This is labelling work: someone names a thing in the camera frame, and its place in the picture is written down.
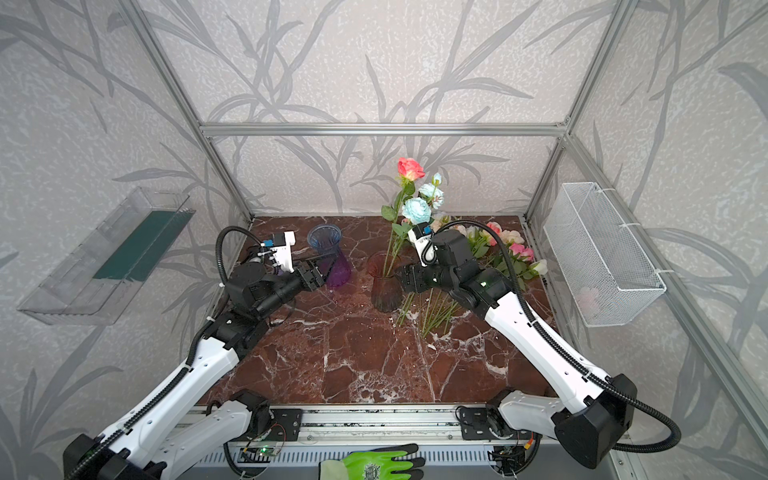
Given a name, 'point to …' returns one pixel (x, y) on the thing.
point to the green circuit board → (256, 454)
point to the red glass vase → (386, 289)
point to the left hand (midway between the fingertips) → (331, 258)
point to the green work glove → (386, 462)
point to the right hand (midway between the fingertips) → (405, 265)
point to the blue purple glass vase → (324, 241)
